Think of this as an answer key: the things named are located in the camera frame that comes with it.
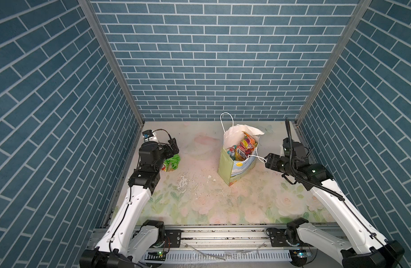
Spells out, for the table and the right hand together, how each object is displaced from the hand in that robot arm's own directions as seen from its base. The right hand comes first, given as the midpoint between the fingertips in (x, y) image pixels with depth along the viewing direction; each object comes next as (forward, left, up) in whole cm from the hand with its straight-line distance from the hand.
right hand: (271, 160), depth 77 cm
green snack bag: (0, +49, -10) cm, 50 cm away
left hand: (+3, +47, +6) cm, 47 cm away
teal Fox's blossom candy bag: (+10, +18, -9) cm, 22 cm away
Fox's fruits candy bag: (+7, +12, 0) cm, 14 cm away
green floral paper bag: (-5, +18, -3) cm, 19 cm away
